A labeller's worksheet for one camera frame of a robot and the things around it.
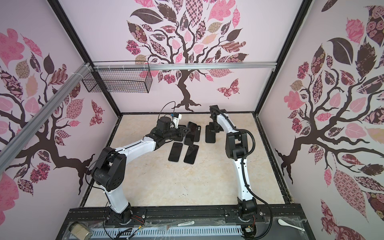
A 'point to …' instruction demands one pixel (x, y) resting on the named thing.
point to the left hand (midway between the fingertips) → (190, 130)
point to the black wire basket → (121, 76)
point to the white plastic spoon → (282, 223)
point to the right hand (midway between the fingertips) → (215, 129)
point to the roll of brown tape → (77, 229)
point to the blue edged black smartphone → (175, 152)
